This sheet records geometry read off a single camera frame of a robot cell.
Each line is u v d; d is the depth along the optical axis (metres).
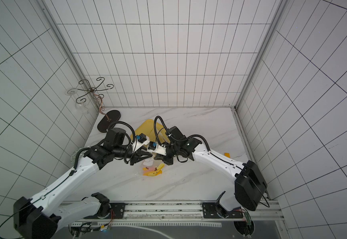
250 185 0.41
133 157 0.62
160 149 0.65
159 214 0.73
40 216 0.37
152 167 0.78
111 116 1.11
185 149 0.56
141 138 0.61
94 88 0.88
